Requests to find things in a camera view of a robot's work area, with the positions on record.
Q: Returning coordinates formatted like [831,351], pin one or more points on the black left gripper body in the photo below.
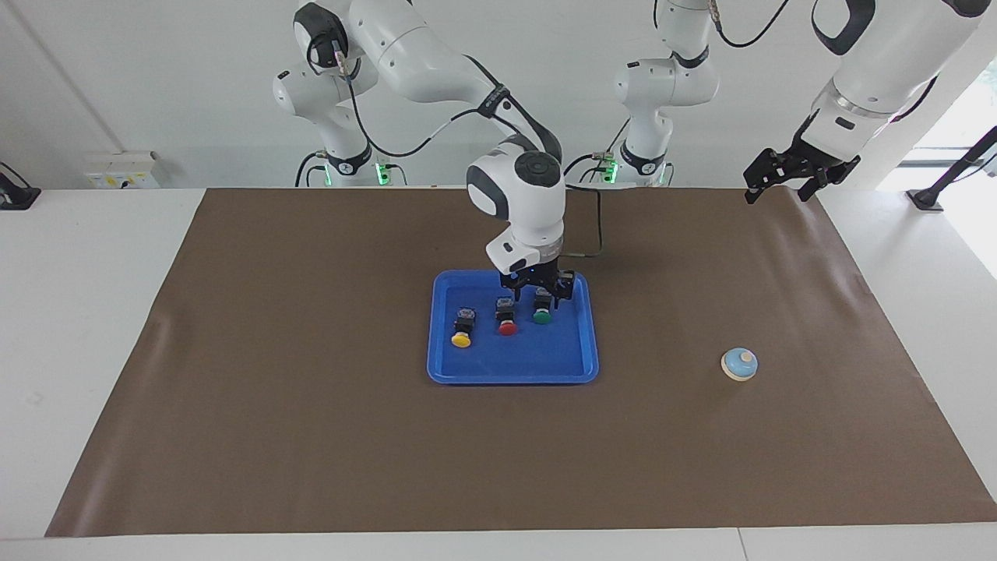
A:
[787,165]

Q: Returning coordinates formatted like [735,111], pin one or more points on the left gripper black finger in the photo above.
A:
[812,189]
[754,192]

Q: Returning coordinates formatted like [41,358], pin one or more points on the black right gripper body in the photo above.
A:
[537,276]

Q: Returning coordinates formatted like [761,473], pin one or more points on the green push button switch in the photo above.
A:
[542,312]

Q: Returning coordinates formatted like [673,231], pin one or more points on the red push button switch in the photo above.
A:
[506,321]

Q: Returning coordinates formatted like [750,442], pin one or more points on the yellow push button switch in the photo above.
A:
[463,331]

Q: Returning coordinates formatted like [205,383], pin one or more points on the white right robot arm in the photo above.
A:
[522,202]

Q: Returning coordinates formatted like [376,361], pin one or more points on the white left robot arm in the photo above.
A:
[888,70]

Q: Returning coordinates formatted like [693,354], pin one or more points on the blue plastic tray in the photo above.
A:
[514,362]

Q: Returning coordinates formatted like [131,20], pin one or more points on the black stand with pole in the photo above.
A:
[954,171]

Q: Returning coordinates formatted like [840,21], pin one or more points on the brown table mat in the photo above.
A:
[389,452]

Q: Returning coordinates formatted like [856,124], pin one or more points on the small black stand foot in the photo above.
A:
[17,195]

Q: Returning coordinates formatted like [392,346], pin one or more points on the white wall socket box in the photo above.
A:
[121,171]

